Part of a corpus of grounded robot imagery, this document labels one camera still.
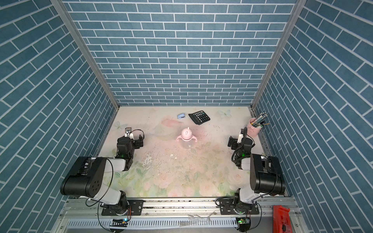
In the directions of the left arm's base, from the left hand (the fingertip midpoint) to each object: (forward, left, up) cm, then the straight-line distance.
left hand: (135, 135), depth 93 cm
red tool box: (-46, -78, -1) cm, 90 cm away
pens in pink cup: (+8, -82, +5) cm, 82 cm away
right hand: (-1, -68, -1) cm, 68 cm away
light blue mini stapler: (+22, -28, -5) cm, 36 cm away
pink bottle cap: (-5, -33, +10) cm, 35 cm away
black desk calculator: (+21, -43, -5) cm, 48 cm away
